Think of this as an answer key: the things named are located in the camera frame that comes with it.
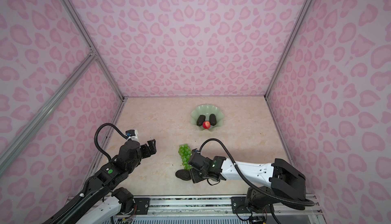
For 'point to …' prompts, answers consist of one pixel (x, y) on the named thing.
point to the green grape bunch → (185, 150)
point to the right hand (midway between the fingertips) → (195, 175)
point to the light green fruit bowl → (206, 110)
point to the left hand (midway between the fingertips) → (149, 140)
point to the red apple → (206, 124)
